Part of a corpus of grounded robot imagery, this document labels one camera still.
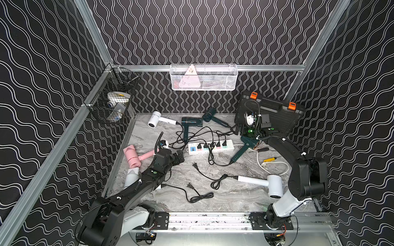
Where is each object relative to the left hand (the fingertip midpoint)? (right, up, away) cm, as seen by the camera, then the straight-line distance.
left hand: (176, 150), depth 86 cm
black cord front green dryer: (+19, 0, +9) cm, 21 cm away
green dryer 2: (+20, +22, +28) cm, 41 cm away
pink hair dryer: (-26, -6, +4) cm, 27 cm away
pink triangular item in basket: (+8, +41, +5) cm, 43 cm away
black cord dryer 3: (+22, -19, 0) cm, 29 cm away
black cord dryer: (+25, +3, +12) cm, 28 cm away
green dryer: (+4, +18, +24) cm, 30 cm away
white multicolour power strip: (+14, 0, +12) cm, 18 cm away
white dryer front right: (+52, -16, -5) cm, 55 cm away
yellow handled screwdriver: (+57, -7, +9) cm, 58 cm away
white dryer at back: (-18, +21, +27) cm, 39 cm away
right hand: (+36, +12, +5) cm, 38 cm away
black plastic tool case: (+61, +20, +6) cm, 65 cm away
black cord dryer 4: (+11, -25, -4) cm, 28 cm away
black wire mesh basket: (-34, +28, -5) cm, 44 cm away
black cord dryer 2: (+6, +4, +17) cm, 19 cm away
